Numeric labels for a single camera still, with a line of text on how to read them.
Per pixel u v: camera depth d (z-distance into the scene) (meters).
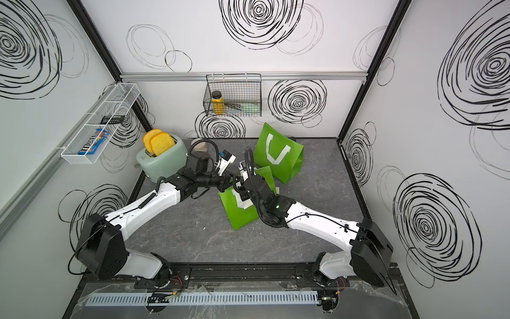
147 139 0.91
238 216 0.78
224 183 0.69
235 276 0.75
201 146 1.09
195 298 0.96
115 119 0.79
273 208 0.57
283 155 0.91
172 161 0.95
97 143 0.71
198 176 0.64
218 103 0.85
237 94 0.89
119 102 0.91
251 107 0.87
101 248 0.41
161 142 0.92
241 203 0.78
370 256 0.41
